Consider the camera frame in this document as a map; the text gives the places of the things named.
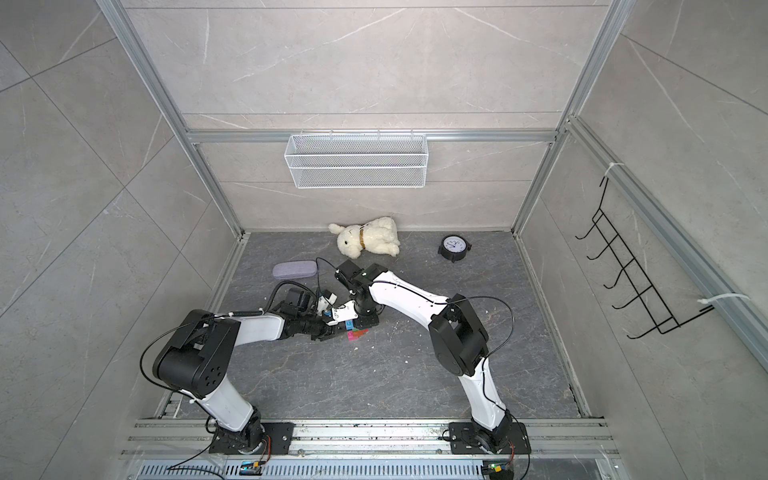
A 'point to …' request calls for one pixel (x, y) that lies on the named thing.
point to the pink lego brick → (351, 337)
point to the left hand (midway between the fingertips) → (350, 325)
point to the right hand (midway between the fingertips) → (364, 314)
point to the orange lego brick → (359, 333)
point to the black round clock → (454, 247)
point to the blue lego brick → (349, 324)
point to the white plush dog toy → (378, 236)
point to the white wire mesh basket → (357, 161)
